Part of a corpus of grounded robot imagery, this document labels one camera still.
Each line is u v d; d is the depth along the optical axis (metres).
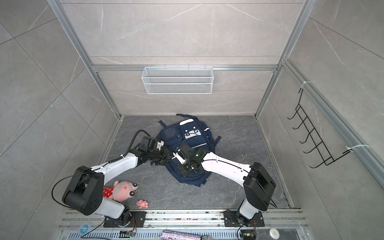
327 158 0.58
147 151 0.70
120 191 0.76
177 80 1.00
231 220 0.73
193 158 0.59
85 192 0.43
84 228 0.71
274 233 0.69
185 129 0.99
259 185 0.42
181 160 0.72
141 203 0.76
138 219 0.73
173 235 0.66
